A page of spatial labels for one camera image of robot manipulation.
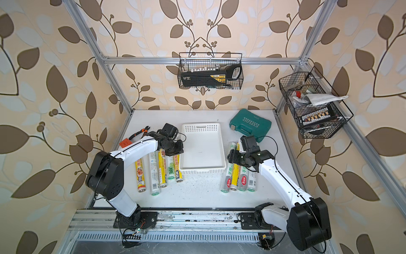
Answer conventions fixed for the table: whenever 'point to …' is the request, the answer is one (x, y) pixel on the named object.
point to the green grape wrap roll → (170, 168)
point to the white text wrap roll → (251, 181)
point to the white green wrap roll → (228, 180)
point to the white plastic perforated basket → (203, 152)
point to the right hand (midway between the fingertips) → (233, 158)
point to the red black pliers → (144, 130)
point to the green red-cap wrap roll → (243, 178)
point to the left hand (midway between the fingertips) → (185, 150)
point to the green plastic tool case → (244, 120)
